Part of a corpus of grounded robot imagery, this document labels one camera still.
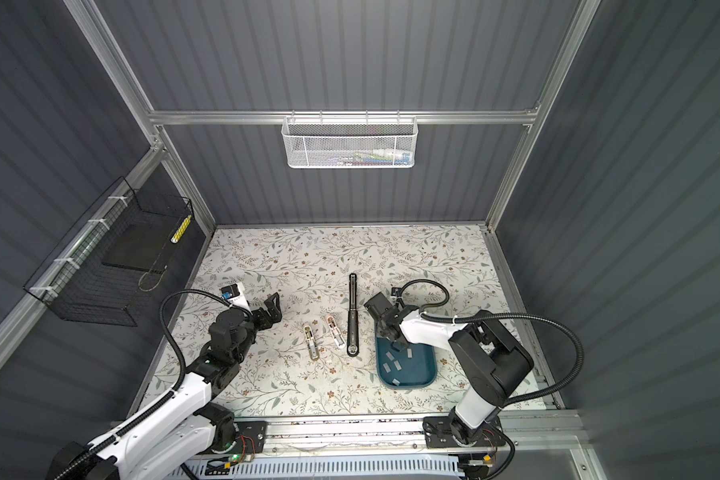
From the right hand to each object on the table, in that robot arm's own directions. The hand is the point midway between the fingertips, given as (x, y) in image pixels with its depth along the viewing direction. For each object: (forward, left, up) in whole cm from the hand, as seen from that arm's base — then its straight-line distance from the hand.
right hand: (394, 327), depth 93 cm
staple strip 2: (-13, +3, +1) cm, 13 cm away
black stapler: (-7, +13, +1) cm, 14 cm away
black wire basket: (+2, +72, +30) cm, 78 cm away
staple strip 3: (-16, 0, 0) cm, 16 cm away
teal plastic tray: (-12, -5, -1) cm, 13 cm away
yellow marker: (+15, +59, +30) cm, 68 cm away
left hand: (+1, +37, +16) cm, 40 cm away
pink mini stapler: (-4, +18, +3) cm, 18 cm away
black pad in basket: (+7, +65, +32) cm, 72 cm away
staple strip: (-10, +2, +1) cm, 10 cm away
